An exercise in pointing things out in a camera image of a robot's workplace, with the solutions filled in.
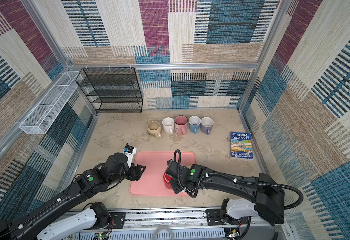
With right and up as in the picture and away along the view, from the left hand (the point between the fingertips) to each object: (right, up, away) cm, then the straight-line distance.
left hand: (140, 164), depth 74 cm
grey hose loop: (+11, -30, -1) cm, 32 cm away
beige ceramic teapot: (+2, +17, +29) cm, 34 cm away
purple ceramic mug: (+39, +20, +33) cm, 55 cm away
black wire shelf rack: (-30, +45, +36) cm, 65 cm away
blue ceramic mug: (+29, +21, +27) cm, 45 cm away
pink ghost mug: (+21, +21, +30) cm, 43 cm away
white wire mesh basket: (-46, +21, -4) cm, 51 cm away
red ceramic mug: (+13, -8, +3) cm, 15 cm away
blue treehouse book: (+59, +6, +22) cm, 63 cm away
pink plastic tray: (+3, -13, +13) cm, 19 cm away
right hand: (+18, -12, +3) cm, 22 cm away
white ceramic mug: (+12, +20, +29) cm, 37 cm away
